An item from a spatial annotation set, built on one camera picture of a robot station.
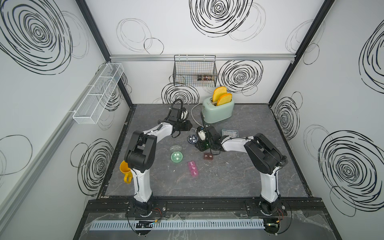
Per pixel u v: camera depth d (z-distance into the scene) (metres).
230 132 1.03
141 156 0.51
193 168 0.86
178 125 0.82
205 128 0.85
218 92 0.99
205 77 0.91
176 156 0.91
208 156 0.91
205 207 0.75
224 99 0.95
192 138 0.99
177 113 0.79
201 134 0.89
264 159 0.52
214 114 1.08
